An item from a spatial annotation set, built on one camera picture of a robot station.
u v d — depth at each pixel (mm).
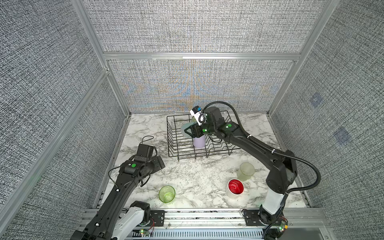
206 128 684
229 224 728
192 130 708
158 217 733
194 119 717
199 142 924
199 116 701
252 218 730
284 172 466
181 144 1005
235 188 817
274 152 477
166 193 814
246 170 842
